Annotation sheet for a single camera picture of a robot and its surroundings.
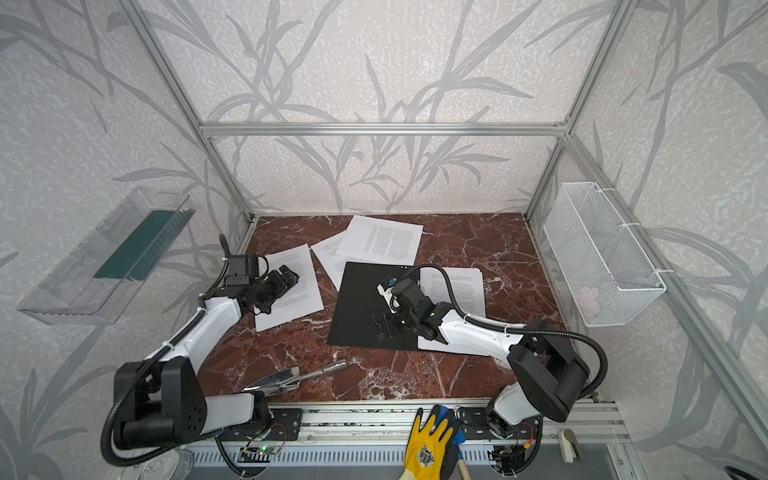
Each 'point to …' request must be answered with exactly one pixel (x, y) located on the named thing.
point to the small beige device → (569, 446)
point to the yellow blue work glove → (431, 455)
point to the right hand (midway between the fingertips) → (381, 311)
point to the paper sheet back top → (381, 240)
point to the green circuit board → (260, 454)
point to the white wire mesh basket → (608, 279)
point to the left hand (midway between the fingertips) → (293, 273)
